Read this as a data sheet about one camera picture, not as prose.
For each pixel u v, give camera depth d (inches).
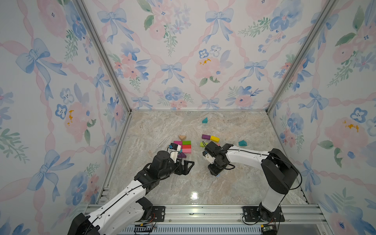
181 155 36.8
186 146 38.7
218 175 31.6
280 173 18.5
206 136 40.9
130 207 23.9
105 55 34.2
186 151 38.1
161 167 23.5
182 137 39.6
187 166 26.8
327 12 27.6
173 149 27.1
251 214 28.8
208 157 33.0
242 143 39.5
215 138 40.7
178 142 39.7
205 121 44.5
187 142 39.8
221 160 26.1
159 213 29.2
